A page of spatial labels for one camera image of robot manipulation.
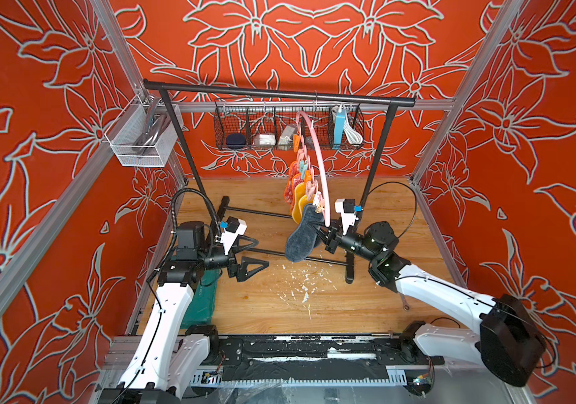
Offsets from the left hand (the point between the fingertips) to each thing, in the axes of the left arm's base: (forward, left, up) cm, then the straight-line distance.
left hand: (259, 252), depth 69 cm
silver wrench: (-4, -48, -23) cm, 53 cm away
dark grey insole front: (+5, -12, 0) cm, 13 cm away
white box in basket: (+38, +2, +10) cm, 40 cm away
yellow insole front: (+10, -11, +10) cm, 18 cm away
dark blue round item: (+48, +16, +2) cm, 51 cm away
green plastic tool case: (-10, +18, -19) cm, 29 cm away
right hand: (+6, -12, +6) cm, 15 cm away
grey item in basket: (+43, -5, +9) cm, 44 cm away
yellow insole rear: (+15, -10, +10) cm, 21 cm away
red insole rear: (+24, -9, +10) cm, 28 cm away
